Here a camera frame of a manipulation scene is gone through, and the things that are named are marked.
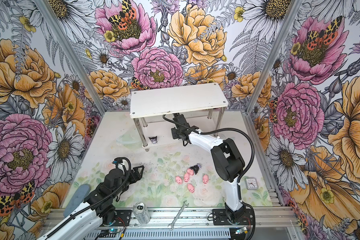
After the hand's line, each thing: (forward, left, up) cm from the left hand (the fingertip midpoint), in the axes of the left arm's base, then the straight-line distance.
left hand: (138, 173), depth 84 cm
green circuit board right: (-27, -51, -5) cm, 58 cm away
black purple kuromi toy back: (+4, -32, -3) cm, 33 cm away
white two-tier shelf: (+18, -15, +28) cm, 36 cm away
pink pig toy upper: (0, -27, -4) cm, 27 cm away
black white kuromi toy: (+18, -7, +6) cm, 20 cm away
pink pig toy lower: (-8, -29, -3) cm, 30 cm away
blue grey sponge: (-12, +30, -3) cm, 33 cm away
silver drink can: (-21, -7, +7) cm, 24 cm away
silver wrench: (-24, -19, -6) cm, 31 cm away
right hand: (+23, -21, +4) cm, 32 cm away
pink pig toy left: (-3, -22, -3) cm, 22 cm away
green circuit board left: (-26, +9, -5) cm, 28 cm away
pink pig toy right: (-3, -37, -3) cm, 37 cm away
